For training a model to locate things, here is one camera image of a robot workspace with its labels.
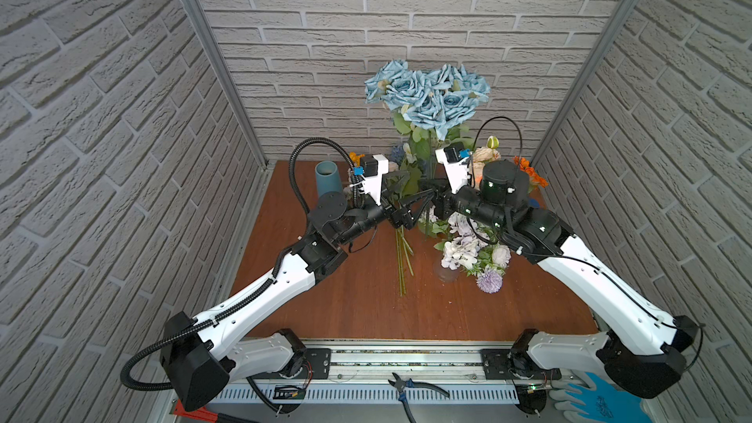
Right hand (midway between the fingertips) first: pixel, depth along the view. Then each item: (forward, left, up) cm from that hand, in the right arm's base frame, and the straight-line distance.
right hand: (427, 180), depth 62 cm
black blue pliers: (-33, +8, -38) cm, 51 cm away
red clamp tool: (-36, +56, -37) cm, 76 cm away
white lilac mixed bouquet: (-11, -8, -10) cm, 17 cm away
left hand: (-3, +1, +4) cm, 5 cm away
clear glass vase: (-5, -9, -39) cm, 40 cm away
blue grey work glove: (-40, -39, -39) cm, 68 cm away
